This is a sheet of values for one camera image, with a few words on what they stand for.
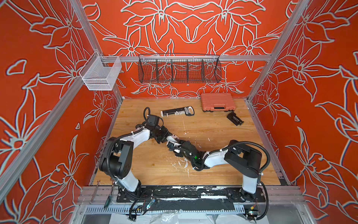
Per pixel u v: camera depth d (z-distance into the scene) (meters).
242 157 0.51
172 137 0.86
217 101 1.14
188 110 1.10
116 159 0.46
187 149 0.65
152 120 0.76
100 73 0.93
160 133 0.79
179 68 0.98
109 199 0.71
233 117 1.04
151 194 0.72
